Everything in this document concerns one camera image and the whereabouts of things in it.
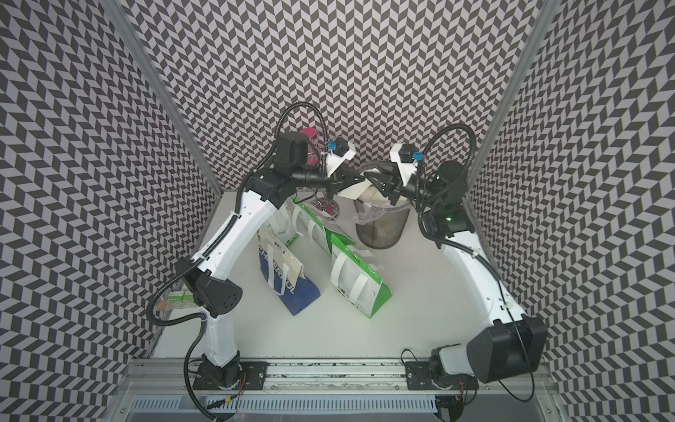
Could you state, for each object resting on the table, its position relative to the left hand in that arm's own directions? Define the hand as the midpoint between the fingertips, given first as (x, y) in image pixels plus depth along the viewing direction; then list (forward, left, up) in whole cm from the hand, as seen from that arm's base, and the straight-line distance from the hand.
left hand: (362, 179), depth 67 cm
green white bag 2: (-2, +15, -17) cm, 23 cm away
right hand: (-1, -2, +3) cm, 4 cm away
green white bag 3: (-20, +2, -18) cm, 27 cm away
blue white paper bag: (-17, +21, -19) cm, 33 cm away
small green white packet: (-18, +56, -33) cm, 68 cm away
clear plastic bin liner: (+2, -2, -16) cm, 17 cm away
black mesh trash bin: (+4, -7, -25) cm, 27 cm away
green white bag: (+4, +23, -22) cm, 33 cm away
